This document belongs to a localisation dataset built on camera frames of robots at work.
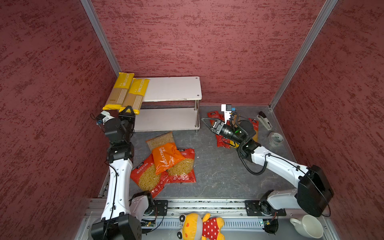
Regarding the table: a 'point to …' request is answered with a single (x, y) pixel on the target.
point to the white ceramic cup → (309, 226)
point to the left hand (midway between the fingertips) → (133, 108)
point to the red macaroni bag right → (184, 171)
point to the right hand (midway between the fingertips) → (200, 122)
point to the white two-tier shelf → (171, 89)
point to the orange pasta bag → (165, 152)
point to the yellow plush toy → (195, 227)
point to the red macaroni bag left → (145, 175)
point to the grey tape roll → (276, 138)
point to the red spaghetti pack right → (255, 124)
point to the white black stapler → (264, 120)
